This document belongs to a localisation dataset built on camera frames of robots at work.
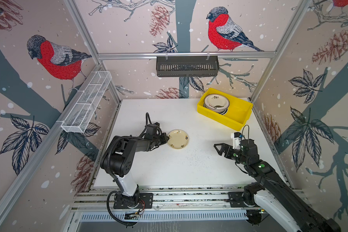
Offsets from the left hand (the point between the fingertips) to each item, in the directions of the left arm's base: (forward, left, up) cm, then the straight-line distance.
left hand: (171, 135), depth 96 cm
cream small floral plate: (+29, -36, +3) cm, 46 cm away
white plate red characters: (+20, -38, +3) cm, 43 cm away
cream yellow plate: (-1, -5, -4) cm, 6 cm away
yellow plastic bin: (+19, -51, 0) cm, 54 cm away
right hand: (-12, -29, +9) cm, 32 cm away
